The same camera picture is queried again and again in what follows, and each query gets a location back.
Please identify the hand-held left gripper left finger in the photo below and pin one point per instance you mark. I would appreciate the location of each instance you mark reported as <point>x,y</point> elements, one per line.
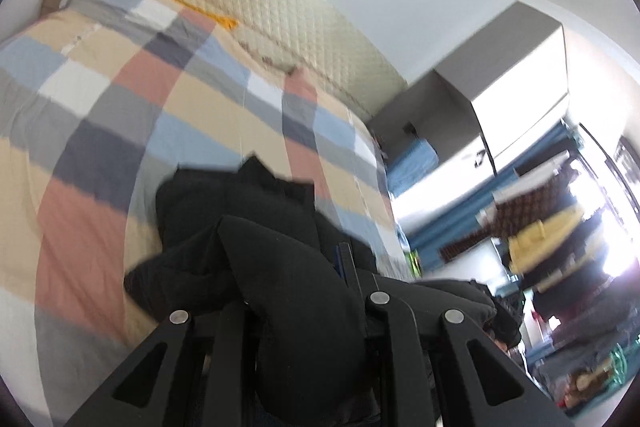
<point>227,357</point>

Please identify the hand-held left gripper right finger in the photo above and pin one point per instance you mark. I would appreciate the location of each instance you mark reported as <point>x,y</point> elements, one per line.
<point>343,259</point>

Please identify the black puffer jacket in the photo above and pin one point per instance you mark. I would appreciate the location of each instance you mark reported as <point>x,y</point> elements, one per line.
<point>290,297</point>

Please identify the green packet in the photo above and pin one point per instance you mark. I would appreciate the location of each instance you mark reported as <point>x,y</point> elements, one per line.
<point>414,264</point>

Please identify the blue towel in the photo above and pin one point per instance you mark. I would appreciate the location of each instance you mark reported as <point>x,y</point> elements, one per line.
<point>412,167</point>

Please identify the brown patterned cloth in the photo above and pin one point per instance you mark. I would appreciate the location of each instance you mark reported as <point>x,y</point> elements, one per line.
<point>530,207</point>

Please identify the yellow hanging garment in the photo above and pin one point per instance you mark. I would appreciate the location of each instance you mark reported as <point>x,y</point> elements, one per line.
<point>542,239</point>

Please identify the dark hanging garment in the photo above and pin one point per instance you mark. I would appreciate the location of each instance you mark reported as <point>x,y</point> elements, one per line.
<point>565,282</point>

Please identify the grey wardrobe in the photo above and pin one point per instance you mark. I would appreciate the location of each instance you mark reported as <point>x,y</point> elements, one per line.
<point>520,72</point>

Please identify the cream quilted headboard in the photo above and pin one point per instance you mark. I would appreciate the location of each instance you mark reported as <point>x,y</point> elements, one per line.
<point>280,7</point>

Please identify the checkered bed quilt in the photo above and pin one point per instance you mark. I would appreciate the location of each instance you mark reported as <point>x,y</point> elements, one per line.
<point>100,107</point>

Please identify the yellow cloth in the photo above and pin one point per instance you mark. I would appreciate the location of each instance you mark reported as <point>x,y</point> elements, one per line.
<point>200,9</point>

